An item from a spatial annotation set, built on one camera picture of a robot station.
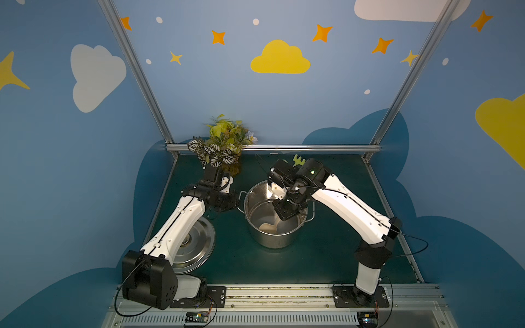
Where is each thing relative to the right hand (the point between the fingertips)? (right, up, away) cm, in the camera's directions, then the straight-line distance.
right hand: (283, 214), depth 70 cm
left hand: (-16, +3, +12) cm, 21 cm away
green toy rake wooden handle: (+13, +22, +49) cm, 55 cm away
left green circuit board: (-31, -37, +2) cm, 49 cm away
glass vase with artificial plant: (-26, +28, +29) cm, 48 cm away
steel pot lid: (-36, -18, +16) cm, 43 cm away
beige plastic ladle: (-4, -9, +16) cm, 19 cm away
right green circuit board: (+31, -38, +2) cm, 49 cm away
